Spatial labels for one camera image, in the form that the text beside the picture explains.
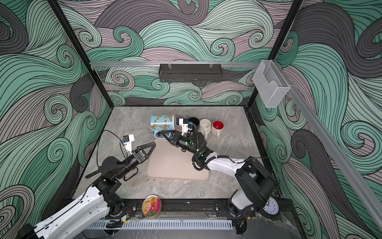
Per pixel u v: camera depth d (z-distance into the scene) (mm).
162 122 684
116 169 536
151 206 712
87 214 558
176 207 744
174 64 942
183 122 700
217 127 1023
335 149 515
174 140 646
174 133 671
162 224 697
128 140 635
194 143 588
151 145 630
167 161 877
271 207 714
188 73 959
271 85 778
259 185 428
